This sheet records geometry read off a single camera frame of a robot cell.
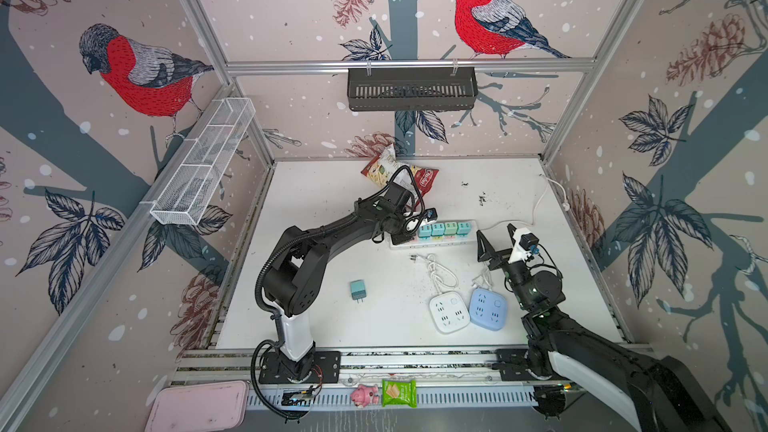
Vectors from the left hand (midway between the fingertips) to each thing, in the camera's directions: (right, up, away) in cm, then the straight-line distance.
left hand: (411, 225), depth 90 cm
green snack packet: (-4, -36, -21) cm, 42 cm away
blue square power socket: (+21, -22, -9) cm, 31 cm away
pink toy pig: (-13, -37, -22) cm, 45 cm away
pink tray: (-50, -38, -24) cm, 67 cm away
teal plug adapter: (+4, -2, +2) cm, 5 cm away
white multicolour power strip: (+18, -5, +5) cm, 19 cm away
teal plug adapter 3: (+17, -1, +2) cm, 17 cm away
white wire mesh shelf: (-58, +20, -11) cm, 62 cm away
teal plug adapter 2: (+9, -1, +2) cm, 9 cm away
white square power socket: (+10, -22, -11) cm, 26 cm away
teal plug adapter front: (-16, -18, -5) cm, 25 cm away
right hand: (+21, 0, -13) cm, 24 cm away
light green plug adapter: (+12, -1, +2) cm, 13 cm away
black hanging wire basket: (+1, +47, +14) cm, 49 cm away
